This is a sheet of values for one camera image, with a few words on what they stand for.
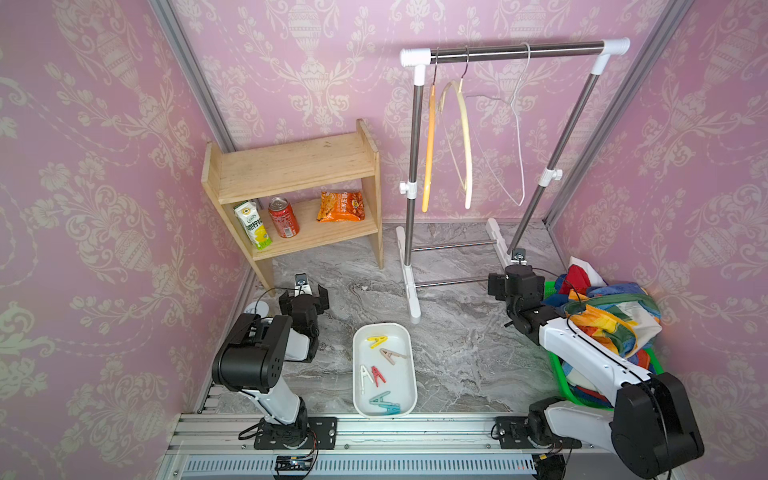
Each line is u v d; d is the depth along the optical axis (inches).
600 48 21.8
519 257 28.7
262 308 35.9
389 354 33.8
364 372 32.7
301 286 31.3
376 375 32.6
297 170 29.3
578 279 33.6
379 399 30.6
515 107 35.2
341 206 35.5
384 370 32.9
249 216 30.0
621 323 27.4
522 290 25.2
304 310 28.7
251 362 18.4
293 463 28.5
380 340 34.9
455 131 37.2
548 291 36.2
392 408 30.6
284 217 32.1
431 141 21.2
